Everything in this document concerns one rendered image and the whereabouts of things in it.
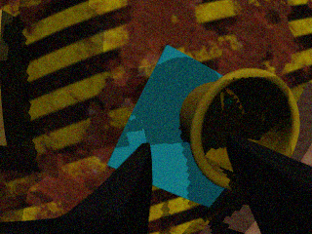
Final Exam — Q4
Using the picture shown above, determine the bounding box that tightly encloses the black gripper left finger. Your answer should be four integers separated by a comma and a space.
0, 143, 152, 234

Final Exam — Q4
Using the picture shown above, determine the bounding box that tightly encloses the olive yellow cup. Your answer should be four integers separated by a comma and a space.
179, 67, 300, 191

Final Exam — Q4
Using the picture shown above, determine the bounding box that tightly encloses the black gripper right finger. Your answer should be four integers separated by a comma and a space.
227, 134, 312, 234

